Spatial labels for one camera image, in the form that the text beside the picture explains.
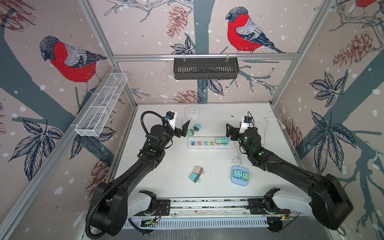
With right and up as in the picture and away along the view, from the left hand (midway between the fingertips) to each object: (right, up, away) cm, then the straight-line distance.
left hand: (181, 117), depth 76 cm
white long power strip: (+18, -17, +19) cm, 31 cm away
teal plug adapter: (+9, -7, +27) cm, 30 cm away
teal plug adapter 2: (+30, -30, +1) cm, 43 cm away
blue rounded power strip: (+31, -35, +3) cm, 47 cm away
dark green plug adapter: (+4, -11, +24) cm, 27 cm away
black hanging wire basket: (+13, +36, +30) cm, 48 cm away
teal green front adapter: (+7, -34, +5) cm, 35 cm away
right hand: (+28, -5, +6) cm, 29 cm away
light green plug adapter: (+34, -32, +1) cm, 46 cm away
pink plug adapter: (+9, -31, +7) cm, 33 cm away
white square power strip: (+4, +4, +37) cm, 38 cm away
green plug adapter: (+22, -15, +16) cm, 31 cm away
